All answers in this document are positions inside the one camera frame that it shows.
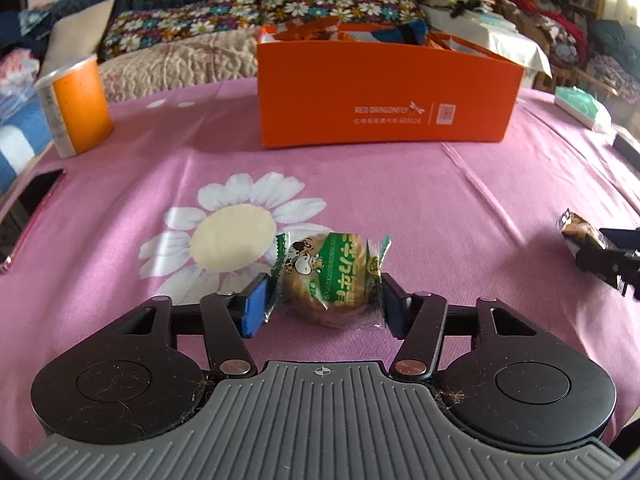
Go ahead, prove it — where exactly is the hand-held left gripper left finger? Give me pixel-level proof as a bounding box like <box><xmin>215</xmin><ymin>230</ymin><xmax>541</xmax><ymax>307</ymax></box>
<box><xmin>127</xmin><ymin>272</ymin><xmax>273</xmax><ymax>380</ymax></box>

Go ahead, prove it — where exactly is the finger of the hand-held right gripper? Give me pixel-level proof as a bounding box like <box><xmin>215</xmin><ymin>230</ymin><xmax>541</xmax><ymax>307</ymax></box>
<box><xmin>575</xmin><ymin>242</ymin><xmax>640</xmax><ymax>301</ymax></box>
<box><xmin>597</xmin><ymin>227</ymin><xmax>640</xmax><ymax>253</ymax></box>

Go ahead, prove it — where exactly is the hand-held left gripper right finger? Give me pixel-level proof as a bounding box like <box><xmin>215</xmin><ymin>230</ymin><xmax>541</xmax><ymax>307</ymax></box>
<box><xmin>381</xmin><ymin>272</ymin><xmax>523</xmax><ymax>380</ymax></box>

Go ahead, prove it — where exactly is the small brown snack packet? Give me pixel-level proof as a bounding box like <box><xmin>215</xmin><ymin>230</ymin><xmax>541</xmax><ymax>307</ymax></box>
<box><xmin>557</xmin><ymin>209</ymin><xmax>608</xmax><ymax>261</ymax></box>

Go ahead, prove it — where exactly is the green clear cookie packet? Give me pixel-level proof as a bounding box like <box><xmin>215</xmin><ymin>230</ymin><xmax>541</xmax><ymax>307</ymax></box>
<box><xmin>270</xmin><ymin>232</ymin><xmax>392</xmax><ymax>331</ymax></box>

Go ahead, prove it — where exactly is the orange cardboard box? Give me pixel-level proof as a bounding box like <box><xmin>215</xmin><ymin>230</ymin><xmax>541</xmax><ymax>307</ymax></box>
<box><xmin>256</xmin><ymin>22</ymin><xmax>525</xmax><ymax>149</ymax></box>

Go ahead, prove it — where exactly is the pink floral tablecloth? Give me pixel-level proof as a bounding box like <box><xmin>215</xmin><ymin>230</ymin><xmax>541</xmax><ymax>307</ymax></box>
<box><xmin>0</xmin><ymin>77</ymin><xmax>640</xmax><ymax>461</ymax></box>

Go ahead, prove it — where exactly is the green tissue pack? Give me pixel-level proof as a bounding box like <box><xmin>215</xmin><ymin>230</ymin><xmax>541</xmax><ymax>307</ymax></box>
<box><xmin>554</xmin><ymin>86</ymin><xmax>613</xmax><ymax>133</ymax></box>

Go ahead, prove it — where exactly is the dark clothes pile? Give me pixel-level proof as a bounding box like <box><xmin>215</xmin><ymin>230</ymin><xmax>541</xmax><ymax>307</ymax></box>
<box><xmin>587</xmin><ymin>20</ymin><xmax>640</xmax><ymax>91</ymax></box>

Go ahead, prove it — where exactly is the white cloth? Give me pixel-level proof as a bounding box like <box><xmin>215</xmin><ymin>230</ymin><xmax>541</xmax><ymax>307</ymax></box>
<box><xmin>422</xmin><ymin>5</ymin><xmax>553</xmax><ymax>78</ymax></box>

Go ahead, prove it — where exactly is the beige quilted sofa cover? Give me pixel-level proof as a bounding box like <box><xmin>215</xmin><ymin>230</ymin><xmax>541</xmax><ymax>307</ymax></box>
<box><xmin>100</xmin><ymin>27</ymin><xmax>261</xmax><ymax>106</ymax></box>

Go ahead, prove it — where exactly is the black smartphone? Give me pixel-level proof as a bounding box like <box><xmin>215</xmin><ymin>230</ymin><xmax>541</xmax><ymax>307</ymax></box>
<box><xmin>0</xmin><ymin>167</ymin><xmax>66</xmax><ymax>273</ymax></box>

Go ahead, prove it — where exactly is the orange and white cup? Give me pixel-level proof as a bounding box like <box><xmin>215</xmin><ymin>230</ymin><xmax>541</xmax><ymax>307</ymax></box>
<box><xmin>34</xmin><ymin>54</ymin><xmax>115</xmax><ymax>158</ymax></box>

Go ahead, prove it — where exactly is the clear orange bread packet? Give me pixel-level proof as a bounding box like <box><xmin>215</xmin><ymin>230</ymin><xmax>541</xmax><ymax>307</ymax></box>
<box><xmin>275</xmin><ymin>16</ymin><xmax>343</xmax><ymax>42</ymax></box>

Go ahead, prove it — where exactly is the blue striped blanket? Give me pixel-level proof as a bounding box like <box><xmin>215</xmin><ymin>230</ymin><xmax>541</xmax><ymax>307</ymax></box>
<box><xmin>0</xmin><ymin>95</ymin><xmax>56</xmax><ymax>196</ymax></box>

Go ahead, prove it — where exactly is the floral cushion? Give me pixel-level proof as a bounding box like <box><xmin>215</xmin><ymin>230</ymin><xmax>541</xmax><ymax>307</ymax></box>
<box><xmin>259</xmin><ymin>0</ymin><xmax>426</xmax><ymax>26</ymax></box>
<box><xmin>97</xmin><ymin>0</ymin><xmax>261</xmax><ymax>61</ymax></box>

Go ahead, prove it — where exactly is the beige pillow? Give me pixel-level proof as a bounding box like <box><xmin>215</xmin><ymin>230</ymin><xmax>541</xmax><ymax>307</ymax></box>
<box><xmin>39</xmin><ymin>0</ymin><xmax>117</xmax><ymax>78</ymax></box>

